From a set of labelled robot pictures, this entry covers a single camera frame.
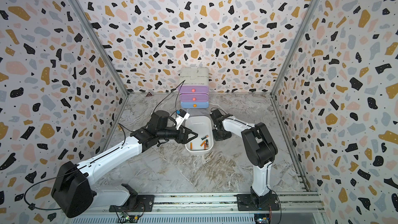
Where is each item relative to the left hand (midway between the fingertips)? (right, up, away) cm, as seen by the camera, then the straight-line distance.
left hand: (195, 133), depth 75 cm
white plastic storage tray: (+3, 0, +27) cm, 27 cm away
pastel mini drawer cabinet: (-3, +25, +23) cm, 34 cm away
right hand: (+14, -6, +22) cm, 27 cm away
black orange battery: (+4, -6, +20) cm, 22 cm away
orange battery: (+3, -9, +20) cm, 22 cm away
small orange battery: (-4, -11, +19) cm, 22 cm away
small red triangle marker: (-40, +23, +46) cm, 65 cm away
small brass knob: (-51, -1, +25) cm, 57 cm away
